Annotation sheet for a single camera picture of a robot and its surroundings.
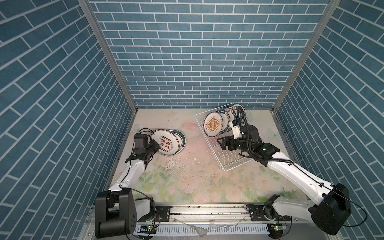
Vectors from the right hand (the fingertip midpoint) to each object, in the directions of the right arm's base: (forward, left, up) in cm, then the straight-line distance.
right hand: (222, 136), depth 79 cm
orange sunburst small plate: (+20, +5, -13) cm, 25 cm away
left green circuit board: (-41, +34, -23) cm, 59 cm away
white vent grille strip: (-41, +29, -21) cm, 55 cm away
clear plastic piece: (-40, +8, -22) cm, 46 cm away
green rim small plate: (+24, -8, -10) cm, 27 cm away
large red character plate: (+4, +33, -16) cm, 37 cm away
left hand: (0, +37, -9) cm, 38 cm away
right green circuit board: (-35, -29, -23) cm, 51 cm away
